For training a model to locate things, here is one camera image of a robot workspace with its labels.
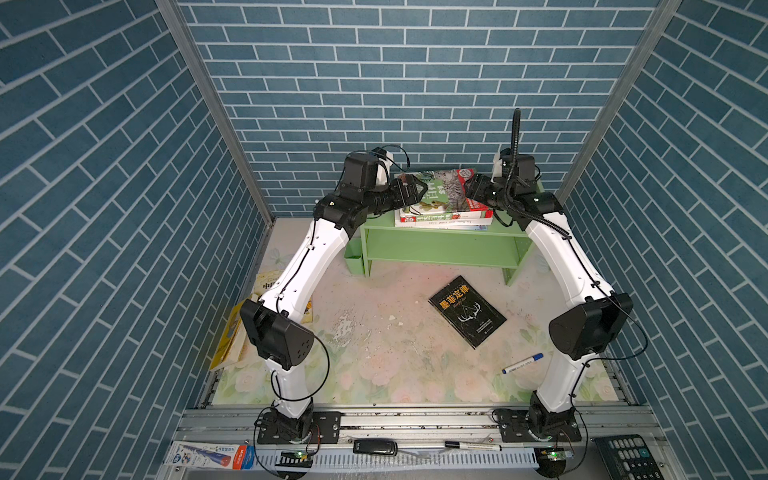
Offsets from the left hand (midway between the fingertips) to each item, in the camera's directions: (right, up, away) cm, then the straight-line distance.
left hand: (417, 191), depth 73 cm
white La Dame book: (+17, -7, +7) cm, 20 cm away
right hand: (+15, +4, +9) cm, 18 cm away
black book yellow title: (+17, -35, +20) cm, 44 cm away
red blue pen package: (-50, -63, -4) cm, 80 cm away
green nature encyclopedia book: (+8, -1, +7) cm, 11 cm away
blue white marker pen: (+34, -46, +11) cm, 58 cm away
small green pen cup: (-21, -17, +31) cm, 41 cm away
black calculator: (+49, -63, -5) cm, 80 cm away
